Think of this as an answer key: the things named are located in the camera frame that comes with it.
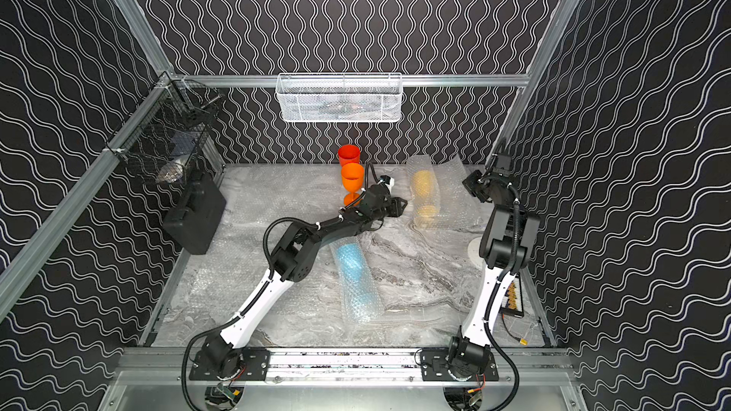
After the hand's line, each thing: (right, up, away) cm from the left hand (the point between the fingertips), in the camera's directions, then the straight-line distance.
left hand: (405, 196), depth 104 cm
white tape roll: (+22, -19, -9) cm, 30 cm away
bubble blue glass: (-15, -28, -26) cm, 41 cm away
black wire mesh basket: (-80, +19, -12) cm, 83 cm away
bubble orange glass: (-60, -27, -16) cm, 68 cm away
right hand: (+24, +5, +1) cm, 24 cm away
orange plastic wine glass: (-19, +7, -3) cm, 20 cm away
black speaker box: (-66, -7, -19) cm, 69 cm away
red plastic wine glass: (-21, +16, +2) cm, 26 cm away
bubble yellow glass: (+14, +1, +1) cm, 14 cm away
